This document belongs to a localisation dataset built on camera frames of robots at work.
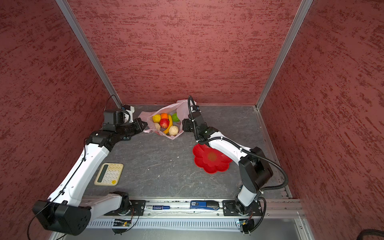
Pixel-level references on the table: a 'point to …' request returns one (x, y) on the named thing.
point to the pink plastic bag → (181, 107)
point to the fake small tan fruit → (158, 126)
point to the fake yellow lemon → (156, 118)
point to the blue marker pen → (158, 207)
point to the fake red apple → (164, 123)
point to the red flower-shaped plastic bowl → (210, 160)
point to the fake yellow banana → (170, 123)
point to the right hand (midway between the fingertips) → (185, 124)
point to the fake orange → (164, 116)
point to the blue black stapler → (204, 204)
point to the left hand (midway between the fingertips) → (147, 126)
